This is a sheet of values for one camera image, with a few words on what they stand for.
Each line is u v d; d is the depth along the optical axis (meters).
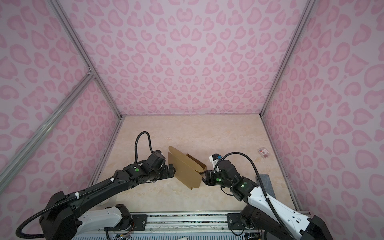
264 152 0.95
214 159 0.71
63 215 0.39
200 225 0.73
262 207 0.50
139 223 0.73
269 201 0.49
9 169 0.51
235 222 0.73
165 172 0.72
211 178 0.67
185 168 0.73
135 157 0.64
